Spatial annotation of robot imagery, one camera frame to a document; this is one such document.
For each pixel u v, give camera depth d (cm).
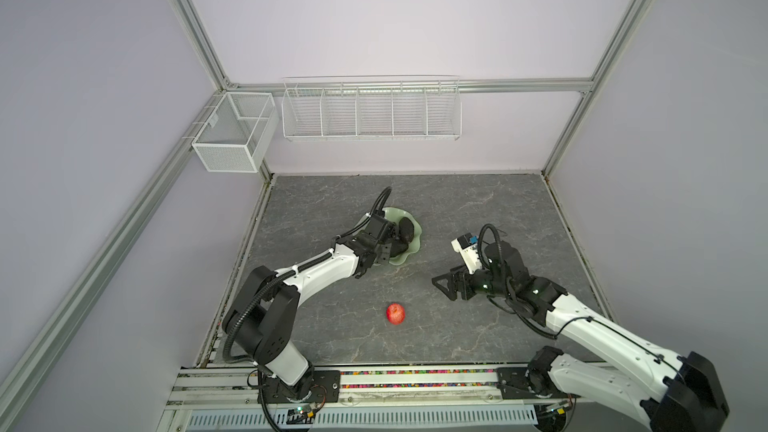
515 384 73
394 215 103
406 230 96
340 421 77
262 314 44
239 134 102
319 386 74
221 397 74
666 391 40
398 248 96
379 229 70
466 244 69
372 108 98
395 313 82
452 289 68
